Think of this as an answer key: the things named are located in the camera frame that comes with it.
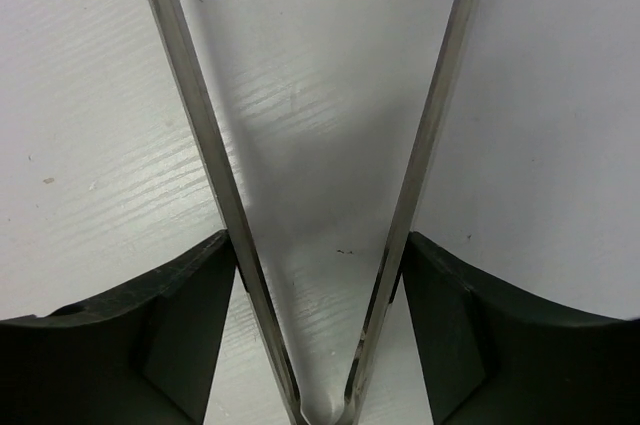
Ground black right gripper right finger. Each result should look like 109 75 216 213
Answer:
401 232 639 424

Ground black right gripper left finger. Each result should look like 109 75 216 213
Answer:
1 231 236 424

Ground metal tongs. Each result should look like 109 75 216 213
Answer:
148 0 479 424

